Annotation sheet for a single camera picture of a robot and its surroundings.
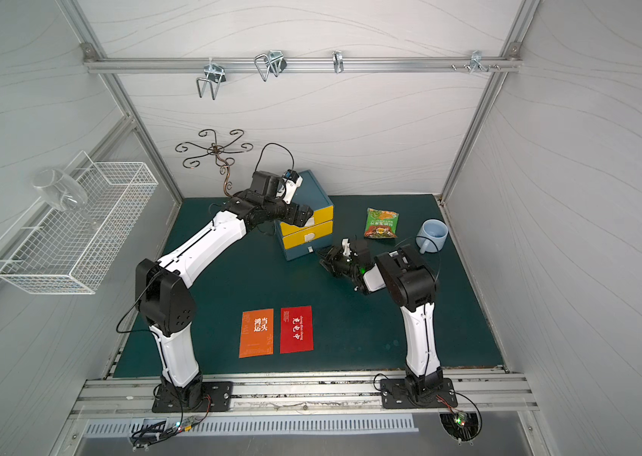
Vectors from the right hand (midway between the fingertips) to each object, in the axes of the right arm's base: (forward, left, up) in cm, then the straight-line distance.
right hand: (315, 253), depth 98 cm
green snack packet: (+17, -24, -3) cm, 30 cm away
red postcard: (-25, +4, -5) cm, 26 cm away
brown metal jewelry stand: (+22, +33, +27) cm, 48 cm away
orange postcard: (-28, +16, -3) cm, 32 cm away
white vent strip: (-53, +52, -4) cm, 74 cm away
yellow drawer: (+2, +2, +8) cm, 8 cm away
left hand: (+4, +3, +19) cm, 20 cm away
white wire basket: (-20, +56, +28) cm, 65 cm away
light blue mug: (+9, -42, 0) cm, 43 cm away
